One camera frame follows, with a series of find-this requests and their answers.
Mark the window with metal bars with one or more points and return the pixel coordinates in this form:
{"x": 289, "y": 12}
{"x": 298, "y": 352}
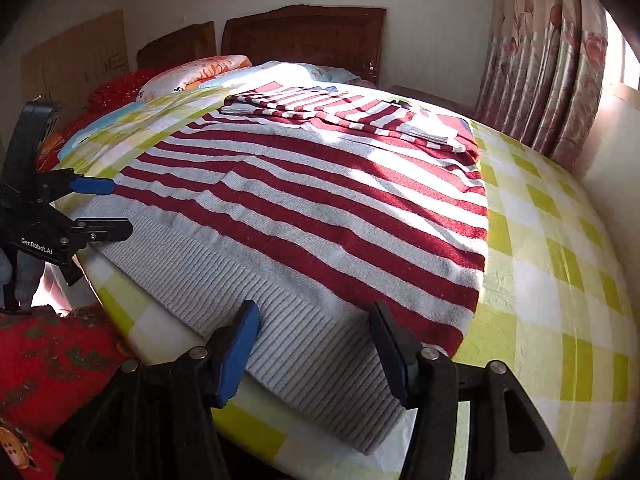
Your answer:
{"x": 625, "y": 65}

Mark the wooden nightstand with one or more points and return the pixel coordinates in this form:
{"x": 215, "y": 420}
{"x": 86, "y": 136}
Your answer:
{"x": 425, "y": 96}

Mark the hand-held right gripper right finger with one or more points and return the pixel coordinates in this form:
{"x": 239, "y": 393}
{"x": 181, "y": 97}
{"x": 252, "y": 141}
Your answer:
{"x": 395, "y": 355}

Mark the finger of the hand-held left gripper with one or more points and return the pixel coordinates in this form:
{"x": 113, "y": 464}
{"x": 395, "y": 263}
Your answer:
{"x": 92, "y": 186}
{"x": 102, "y": 230}

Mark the brown cardboard sheet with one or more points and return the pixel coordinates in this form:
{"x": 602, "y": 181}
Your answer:
{"x": 75, "y": 55}

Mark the yellow white checked tablecloth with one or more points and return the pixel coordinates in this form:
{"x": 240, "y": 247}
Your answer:
{"x": 540, "y": 270}

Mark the red floral cloth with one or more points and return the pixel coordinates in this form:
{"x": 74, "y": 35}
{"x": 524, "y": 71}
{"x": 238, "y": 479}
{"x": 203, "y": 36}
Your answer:
{"x": 55, "y": 360}

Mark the large dark wooden headboard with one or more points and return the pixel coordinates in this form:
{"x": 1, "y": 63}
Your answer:
{"x": 305, "y": 37}

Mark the floral orange white pillow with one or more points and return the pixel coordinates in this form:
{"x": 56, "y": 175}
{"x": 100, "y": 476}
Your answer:
{"x": 190, "y": 75}

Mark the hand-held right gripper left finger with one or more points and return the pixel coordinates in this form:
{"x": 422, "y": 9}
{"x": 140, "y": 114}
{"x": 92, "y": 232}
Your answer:
{"x": 237, "y": 350}

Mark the pink floral curtain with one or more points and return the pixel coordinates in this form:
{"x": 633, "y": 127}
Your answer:
{"x": 545, "y": 55}

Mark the light blue cartoon pillow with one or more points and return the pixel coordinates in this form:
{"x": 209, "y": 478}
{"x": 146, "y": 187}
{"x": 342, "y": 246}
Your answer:
{"x": 95, "y": 130}

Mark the red grey striped knit sweater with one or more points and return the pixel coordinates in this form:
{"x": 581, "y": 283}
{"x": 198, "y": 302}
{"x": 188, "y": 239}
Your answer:
{"x": 325, "y": 220}

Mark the light blue floral pillow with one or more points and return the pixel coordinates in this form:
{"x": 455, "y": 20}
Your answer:
{"x": 295, "y": 71}

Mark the small dark wooden headboard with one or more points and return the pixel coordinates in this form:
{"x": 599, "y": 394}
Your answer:
{"x": 175, "y": 47}

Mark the person's left hand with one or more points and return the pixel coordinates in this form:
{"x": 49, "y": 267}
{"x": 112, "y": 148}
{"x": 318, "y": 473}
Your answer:
{"x": 27, "y": 277}

